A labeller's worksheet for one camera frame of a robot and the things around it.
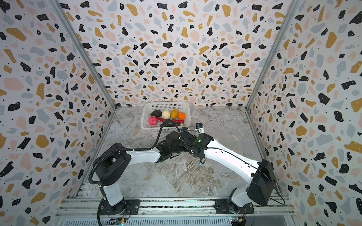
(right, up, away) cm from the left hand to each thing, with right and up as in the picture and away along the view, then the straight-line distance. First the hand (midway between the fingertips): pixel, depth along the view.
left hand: (200, 143), depth 82 cm
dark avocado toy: (-31, +19, +29) cm, 47 cm away
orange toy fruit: (-12, +17, +28) cm, 35 cm away
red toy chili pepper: (-16, +13, +31) cm, 37 cm away
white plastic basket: (-13, +25, +38) cm, 48 cm away
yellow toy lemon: (-18, +19, +27) cm, 38 cm away
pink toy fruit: (-34, +14, +24) cm, 44 cm away
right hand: (0, +2, -4) cm, 4 cm away
